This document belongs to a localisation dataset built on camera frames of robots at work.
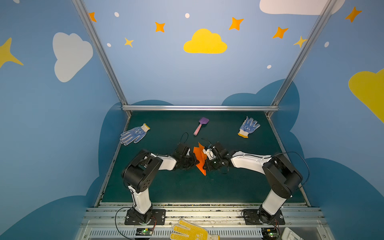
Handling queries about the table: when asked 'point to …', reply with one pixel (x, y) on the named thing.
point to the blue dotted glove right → (248, 126)
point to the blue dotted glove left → (133, 134)
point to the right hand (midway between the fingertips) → (203, 166)
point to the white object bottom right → (288, 234)
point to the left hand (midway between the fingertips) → (201, 162)
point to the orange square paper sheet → (199, 153)
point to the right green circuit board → (269, 233)
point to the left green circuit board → (144, 231)
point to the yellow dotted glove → (193, 232)
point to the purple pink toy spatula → (203, 120)
